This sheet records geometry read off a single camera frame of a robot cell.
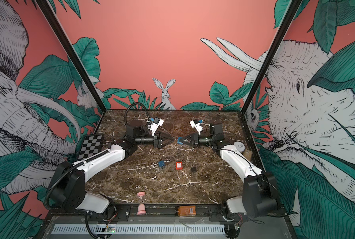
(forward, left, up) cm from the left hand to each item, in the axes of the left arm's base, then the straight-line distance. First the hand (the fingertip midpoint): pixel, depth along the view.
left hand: (172, 137), depth 74 cm
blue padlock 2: (-1, -3, -2) cm, 4 cm away
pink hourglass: (-28, +16, -22) cm, 39 cm away
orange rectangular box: (-29, -7, -21) cm, 37 cm away
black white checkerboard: (+11, +54, -22) cm, 59 cm away
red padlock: (-4, -3, -25) cm, 25 cm away
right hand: (-2, -5, 0) cm, 5 cm away
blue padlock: (-3, +7, -24) cm, 26 cm away
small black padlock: (-7, -13, -26) cm, 30 cm away
